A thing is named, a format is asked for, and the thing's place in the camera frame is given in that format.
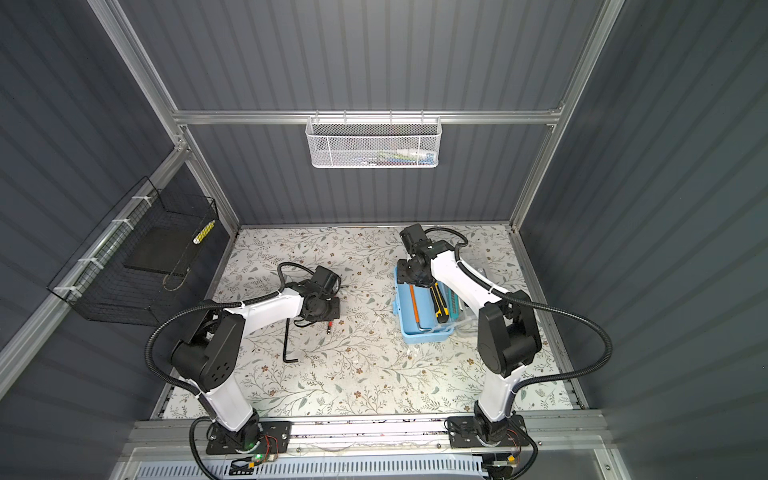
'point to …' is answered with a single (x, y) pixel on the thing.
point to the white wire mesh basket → (373, 142)
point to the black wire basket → (140, 264)
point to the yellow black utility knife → (439, 303)
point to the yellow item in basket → (204, 232)
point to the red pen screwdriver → (329, 324)
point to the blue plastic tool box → (405, 318)
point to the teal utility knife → (453, 304)
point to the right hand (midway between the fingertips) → (408, 277)
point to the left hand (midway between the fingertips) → (335, 312)
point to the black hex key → (286, 336)
